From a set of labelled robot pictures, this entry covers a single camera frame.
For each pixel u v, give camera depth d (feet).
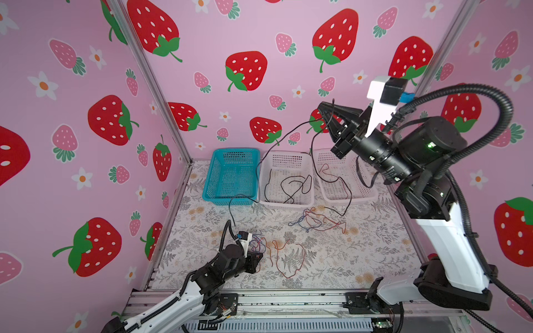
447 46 2.51
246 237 2.46
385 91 0.99
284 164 3.77
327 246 2.89
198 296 1.84
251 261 2.34
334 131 1.28
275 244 2.75
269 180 3.64
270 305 2.49
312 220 3.03
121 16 2.26
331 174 3.74
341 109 1.22
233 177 3.75
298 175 3.74
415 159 1.04
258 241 2.63
